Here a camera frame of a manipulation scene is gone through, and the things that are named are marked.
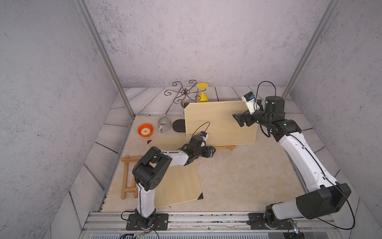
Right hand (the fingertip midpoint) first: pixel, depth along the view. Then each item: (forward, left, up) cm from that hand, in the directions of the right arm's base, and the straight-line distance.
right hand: (242, 108), depth 74 cm
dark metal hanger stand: (+20, +29, -4) cm, 36 cm away
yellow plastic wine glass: (+22, +19, -10) cm, 31 cm away
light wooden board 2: (-25, +31, -34) cm, 52 cm away
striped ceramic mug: (+15, +47, -28) cm, 57 cm away
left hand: (-5, +12, -29) cm, 32 cm away
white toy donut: (+11, +60, -31) cm, 68 cm away
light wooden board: (+4, +12, -11) cm, 17 cm away
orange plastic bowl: (+14, +56, -30) cm, 65 cm away
